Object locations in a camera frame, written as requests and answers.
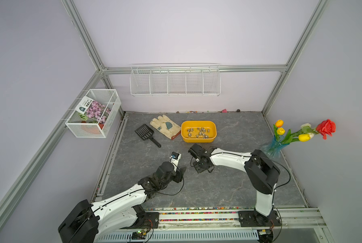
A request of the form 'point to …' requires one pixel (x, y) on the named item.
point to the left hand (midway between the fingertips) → (181, 166)
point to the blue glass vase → (272, 150)
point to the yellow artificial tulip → (280, 131)
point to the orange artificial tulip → (279, 123)
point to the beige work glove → (167, 127)
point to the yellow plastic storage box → (198, 131)
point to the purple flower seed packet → (93, 109)
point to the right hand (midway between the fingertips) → (200, 165)
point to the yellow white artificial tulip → (305, 137)
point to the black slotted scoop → (145, 132)
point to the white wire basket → (81, 125)
